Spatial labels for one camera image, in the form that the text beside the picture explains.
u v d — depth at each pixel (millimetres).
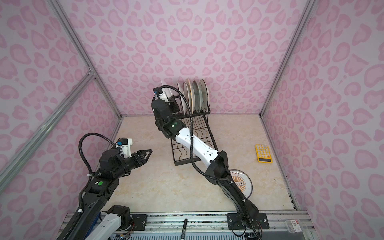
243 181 859
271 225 720
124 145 658
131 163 643
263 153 969
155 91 650
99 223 579
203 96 846
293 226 699
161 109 584
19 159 534
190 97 1528
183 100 575
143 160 657
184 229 714
